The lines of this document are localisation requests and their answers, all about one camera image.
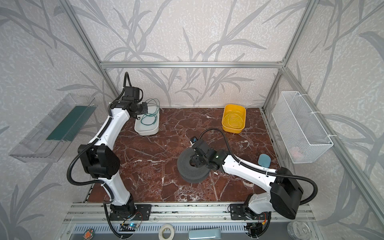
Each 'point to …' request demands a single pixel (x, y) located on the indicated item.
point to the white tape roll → (160, 232)
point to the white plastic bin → (146, 130)
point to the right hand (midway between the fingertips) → (197, 150)
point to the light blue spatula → (264, 160)
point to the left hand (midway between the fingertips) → (144, 103)
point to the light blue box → (204, 234)
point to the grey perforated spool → (189, 173)
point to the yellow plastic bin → (228, 107)
